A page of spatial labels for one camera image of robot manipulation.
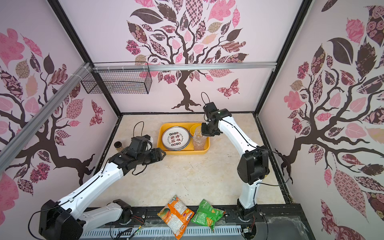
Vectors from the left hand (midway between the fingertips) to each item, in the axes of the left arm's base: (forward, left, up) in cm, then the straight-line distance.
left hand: (162, 157), depth 80 cm
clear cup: (+12, -21, -1) cm, 24 cm away
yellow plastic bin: (+12, -14, -13) cm, 23 cm away
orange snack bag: (-26, -9, -10) cm, 30 cm away
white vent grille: (-33, -2, -14) cm, 36 cm away
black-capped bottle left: (+12, +31, -6) cm, 33 cm away
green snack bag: (-26, -24, -8) cm, 36 cm away
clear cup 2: (+12, -20, -7) cm, 24 cm away
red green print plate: (+21, -4, -12) cm, 25 cm away
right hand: (+15, -25, +4) cm, 29 cm away
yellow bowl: (+27, -17, -8) cm, 33 cm away
